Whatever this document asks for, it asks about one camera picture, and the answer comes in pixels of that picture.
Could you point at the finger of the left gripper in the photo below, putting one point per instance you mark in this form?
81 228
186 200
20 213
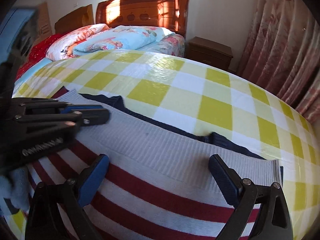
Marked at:
71 108
94 116

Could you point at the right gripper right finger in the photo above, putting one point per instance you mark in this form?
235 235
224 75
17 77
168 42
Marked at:
273 219

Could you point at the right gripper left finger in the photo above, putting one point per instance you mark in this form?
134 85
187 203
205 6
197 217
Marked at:
44 220

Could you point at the striped red grey navy sweater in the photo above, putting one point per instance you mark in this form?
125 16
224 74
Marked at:
158 184

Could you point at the pink floral pillow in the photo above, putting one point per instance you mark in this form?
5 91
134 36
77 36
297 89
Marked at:
62 48

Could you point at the red patterned blanket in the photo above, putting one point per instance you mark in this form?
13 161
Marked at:
37 53

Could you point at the wooden wardrobe doors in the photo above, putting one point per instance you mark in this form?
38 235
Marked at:
44 27

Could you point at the light blue floral quilt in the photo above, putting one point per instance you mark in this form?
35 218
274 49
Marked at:
121 37

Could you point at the yellow checked bed cover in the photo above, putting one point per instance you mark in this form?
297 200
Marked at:
200 100

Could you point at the plain wooden headboard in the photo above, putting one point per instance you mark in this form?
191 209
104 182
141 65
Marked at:
76 19

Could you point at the blue tracker box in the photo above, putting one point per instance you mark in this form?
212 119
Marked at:
18 32

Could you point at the floral bed sheet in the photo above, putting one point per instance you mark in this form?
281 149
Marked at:
173 44

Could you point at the carved wooden headboard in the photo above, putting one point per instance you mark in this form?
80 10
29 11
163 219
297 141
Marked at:
170 14

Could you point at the dark wooden nightstand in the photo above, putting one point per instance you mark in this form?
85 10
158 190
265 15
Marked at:
209 52

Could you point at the pink floral curtain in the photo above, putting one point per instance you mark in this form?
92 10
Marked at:
282 54

